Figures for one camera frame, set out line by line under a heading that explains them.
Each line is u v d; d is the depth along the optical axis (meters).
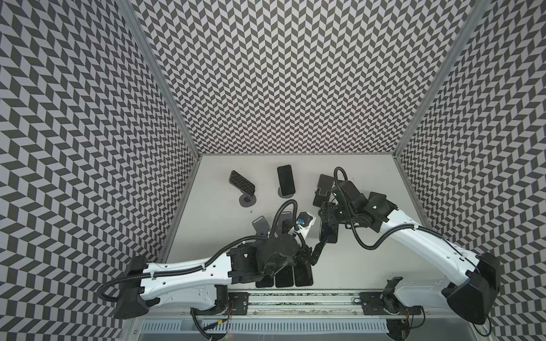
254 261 0.51
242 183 1.03
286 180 0.96
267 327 0.69
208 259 0.46
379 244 0.49
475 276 0.39
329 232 0.73
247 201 0.99
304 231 0.54
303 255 0.58
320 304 0.74
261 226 0.84
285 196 0.97
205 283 0.45
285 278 0.78
